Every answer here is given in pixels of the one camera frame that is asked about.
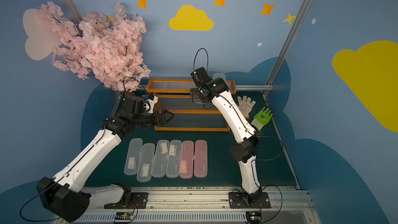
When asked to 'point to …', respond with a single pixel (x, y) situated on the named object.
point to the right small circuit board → (254, 216)
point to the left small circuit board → (123, 215)
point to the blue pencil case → (222, 75)
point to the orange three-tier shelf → (174, 96)
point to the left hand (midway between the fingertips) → (168, 114)
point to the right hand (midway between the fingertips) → (202, 95)
